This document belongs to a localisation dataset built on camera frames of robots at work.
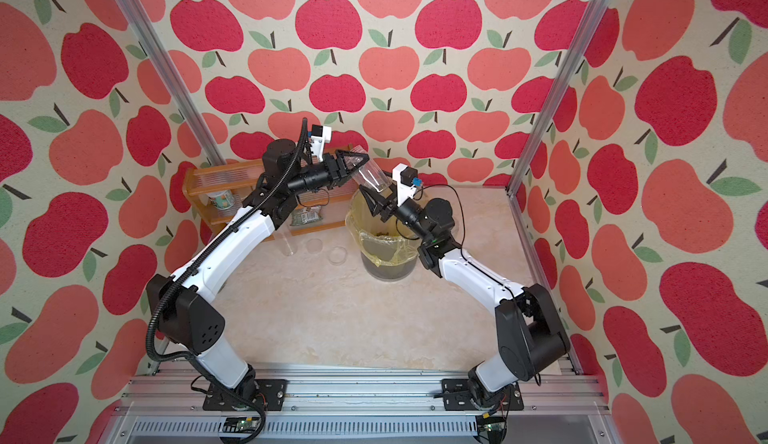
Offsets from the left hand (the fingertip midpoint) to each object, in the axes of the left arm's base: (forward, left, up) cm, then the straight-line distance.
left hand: (369, 169), depth 68 cm
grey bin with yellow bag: (-8, -5, -21) cm, 23 cm away
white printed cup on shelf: (+12, +47, -23) cm, 54 cm away
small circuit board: (-44, +31, -43) cm, 69 cm away
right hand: (-1, -1, -4) cm, 4 cm away
